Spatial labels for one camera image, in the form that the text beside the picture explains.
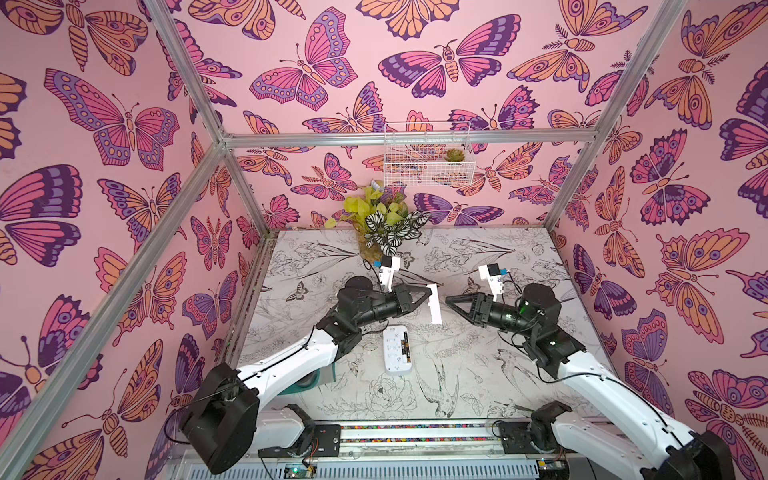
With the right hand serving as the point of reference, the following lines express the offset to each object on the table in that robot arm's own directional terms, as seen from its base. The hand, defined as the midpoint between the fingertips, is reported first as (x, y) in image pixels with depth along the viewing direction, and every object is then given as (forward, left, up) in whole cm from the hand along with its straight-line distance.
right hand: (451, 301), depth 69 cm
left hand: (+1, +4, +1) cm, 4 cm away
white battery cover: (0, +4, -1) cm, 4 cm away
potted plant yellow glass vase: (+29, +18, -2) cm, 34 cm away
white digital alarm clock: (-6, +13, -22) cm, 27 cm away
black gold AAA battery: (-2, +10, -22) cm, 24 cm away
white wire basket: (+50, +3, +8) cm, 50 cm away
